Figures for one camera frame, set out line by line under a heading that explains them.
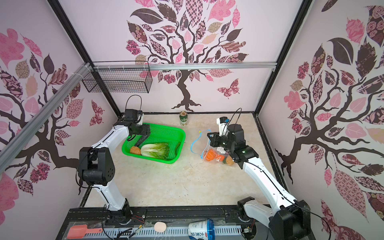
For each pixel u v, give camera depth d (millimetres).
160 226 700
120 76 948
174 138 1065
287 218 373
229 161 876
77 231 684
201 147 852
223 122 670
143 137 1008
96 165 488
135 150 926
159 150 881
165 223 703
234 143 570
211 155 813
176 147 993
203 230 631
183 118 1063
